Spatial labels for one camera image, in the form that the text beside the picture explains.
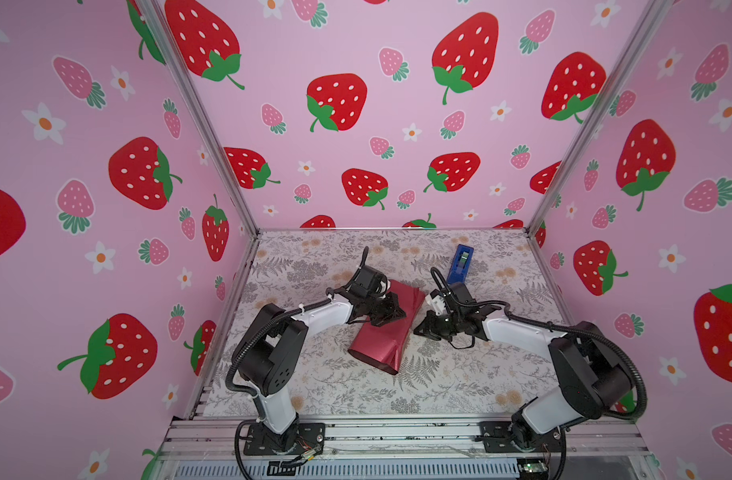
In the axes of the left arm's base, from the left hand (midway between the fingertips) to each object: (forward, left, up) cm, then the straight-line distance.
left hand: (408, 314), depth 87 cm
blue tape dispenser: (+22, -20, -3) cm, 30 cm away
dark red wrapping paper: (-9, +8, -3) cm, 12 cm away
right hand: (-4, -1, -3) cm, 5 cm away
